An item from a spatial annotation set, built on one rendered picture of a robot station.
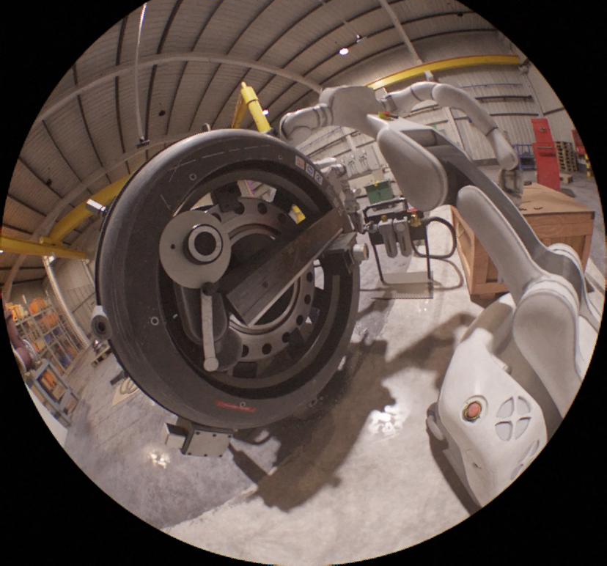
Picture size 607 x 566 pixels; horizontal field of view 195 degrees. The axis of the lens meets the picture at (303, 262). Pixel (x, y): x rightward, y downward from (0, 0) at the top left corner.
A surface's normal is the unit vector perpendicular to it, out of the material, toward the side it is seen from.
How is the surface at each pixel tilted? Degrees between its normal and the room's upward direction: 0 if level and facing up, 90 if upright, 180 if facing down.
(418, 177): 87
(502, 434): 0
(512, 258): 90
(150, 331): 90
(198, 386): 90
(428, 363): 0
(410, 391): 0
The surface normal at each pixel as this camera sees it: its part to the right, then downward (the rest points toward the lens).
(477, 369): -0.50, -0.84
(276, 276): 0.75, -0.07
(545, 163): -0.88, 0.44
